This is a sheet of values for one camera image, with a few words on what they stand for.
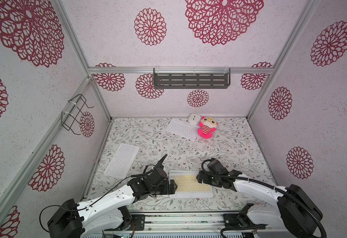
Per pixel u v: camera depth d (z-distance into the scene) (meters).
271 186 0.48
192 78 0.94
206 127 1.06
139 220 0.75
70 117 0.75
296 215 0.41
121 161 0.96
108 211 0.48
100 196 0.48
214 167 0.68
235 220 0.73
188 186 0.85
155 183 0.62
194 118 1.17
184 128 1.14
